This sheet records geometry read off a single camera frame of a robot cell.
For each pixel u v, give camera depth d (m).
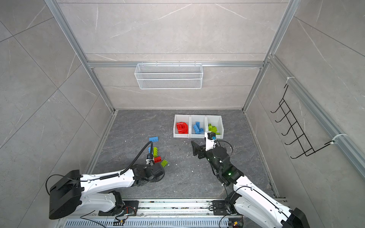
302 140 0.64
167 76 1.01
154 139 0.98
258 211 0.54
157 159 0.89
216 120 1.08
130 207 0.73
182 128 1.03
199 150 0.66
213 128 1.03
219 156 0.55
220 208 0.72
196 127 1.02
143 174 0.60
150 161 0.74
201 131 1.03
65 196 0.41
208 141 0.64
